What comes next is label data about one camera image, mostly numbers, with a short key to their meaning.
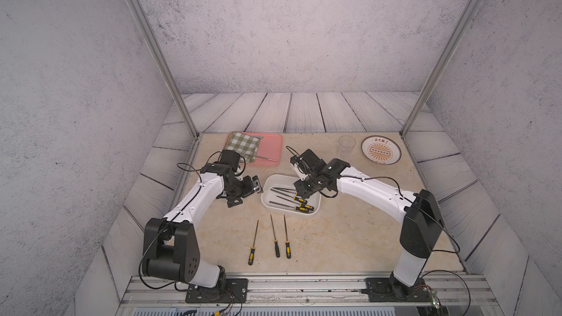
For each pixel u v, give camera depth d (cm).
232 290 73
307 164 65
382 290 73
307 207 91
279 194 96
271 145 115
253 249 83
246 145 115
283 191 98
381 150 114
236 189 72
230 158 69
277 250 81
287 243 84
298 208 91
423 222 46
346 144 111
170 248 42
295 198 94
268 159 113
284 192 97
